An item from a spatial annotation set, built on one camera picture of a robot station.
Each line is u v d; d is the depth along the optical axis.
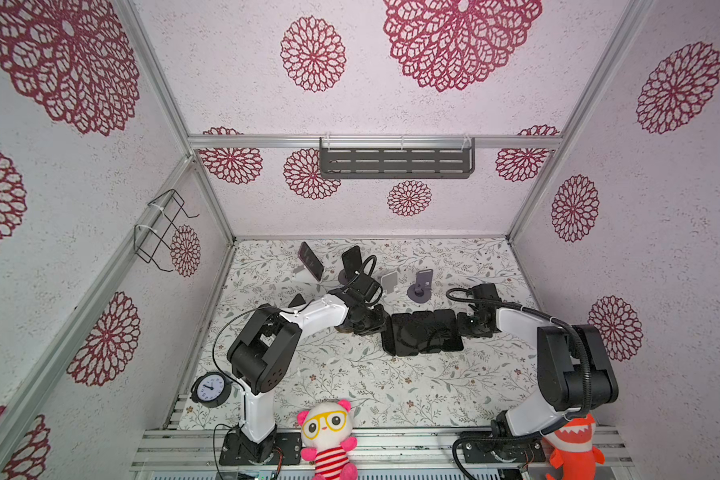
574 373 0.46
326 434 0.70
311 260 1.02
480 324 0.75
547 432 0.57
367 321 0.79
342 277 1.07
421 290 1.00
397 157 0.91
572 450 0.69
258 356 0.49
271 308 0.52
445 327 1.07
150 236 0.75
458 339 0.92
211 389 0.81
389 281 0.98
